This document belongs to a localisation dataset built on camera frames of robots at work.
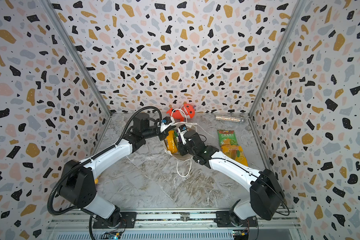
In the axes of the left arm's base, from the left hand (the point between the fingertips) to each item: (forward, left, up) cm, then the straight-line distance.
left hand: (174, 122), depth 79 cm
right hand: (-6, -1, -7) cm, 9 cm away
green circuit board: (-46, +29, -28) cm, 61 cm away
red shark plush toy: (+30, -7, -20) cm, 37 cm away
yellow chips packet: (-6, -36, -21) cm, 42 cm away
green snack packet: (+9, -35, -27) cm, 45 cm away
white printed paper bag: (-16, -6, -10) cm, 20 cm away
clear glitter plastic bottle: (+26, -40, -26) cm, 55 cm away
